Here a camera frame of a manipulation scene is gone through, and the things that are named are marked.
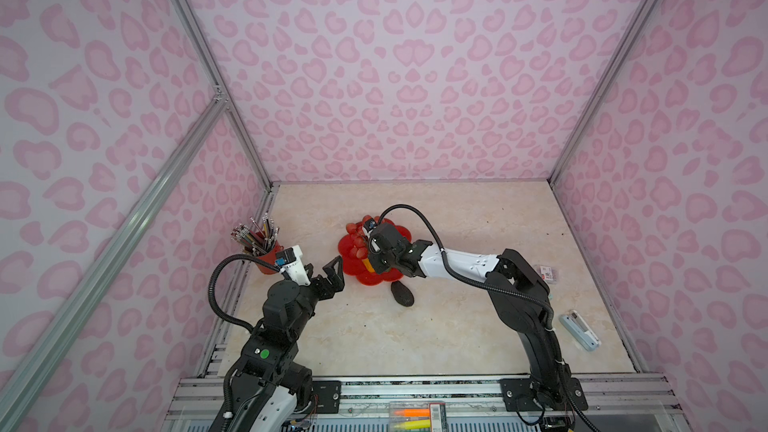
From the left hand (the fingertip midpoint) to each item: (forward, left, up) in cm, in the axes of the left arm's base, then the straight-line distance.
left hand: (328, 257), depth 73 cm
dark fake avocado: (-1, -18, -20) cm, 27 cm away
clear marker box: (-30, -21, -22) cm, 43 cm away
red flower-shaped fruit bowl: (+10, -3, -24) cm, 26 cm away
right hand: (+11, -10, -15) cm, 22 cm away
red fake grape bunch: (+13, -6, -15) cm, 20 cm away
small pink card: (+5, -63, -21) cm, 67 cm away
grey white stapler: (-12, -66, -21) cm, 71 cm away
